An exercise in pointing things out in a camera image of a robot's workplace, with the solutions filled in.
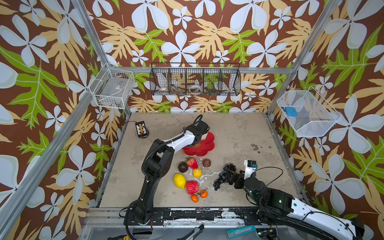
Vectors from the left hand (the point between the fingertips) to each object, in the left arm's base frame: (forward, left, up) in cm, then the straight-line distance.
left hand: (186, 133), depth 98 cm
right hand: (-29, -23, +5) cm, 38 cm away
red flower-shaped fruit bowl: (-5, -13, -7) cm, 16 cm away
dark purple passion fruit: (-23, +1, -3) cm, 23 cm away
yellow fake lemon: (-30, +3, -4) cm, 31 cm away
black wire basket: (+28, -6, +23) cm, 37 cm away
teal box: (-54, -23, -6) cm, 59 cm away
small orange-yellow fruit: (-26, -7, -3) cm, 27 cm away
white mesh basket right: (-2, -69, +21) cm, 72 cm away
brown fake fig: (-19, -13, -4) cm, 23 cm away
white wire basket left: (+13, +43, +26) cm, 52 cm away
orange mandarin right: (-37, -10, -6) cm, 39 cm away
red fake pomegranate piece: (-34, -4, -2) cm, 35 cm away
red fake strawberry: (-20, -4, -3) cm, 20 cm away
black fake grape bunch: (-28, -22, -4) cm, 36 cm away
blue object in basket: (+3, -62, +18) cm, 65 cm away
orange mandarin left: (-39, -5, -5) cm, 40 cm away
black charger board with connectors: (+8, +34, -6) cm, 35 cm away
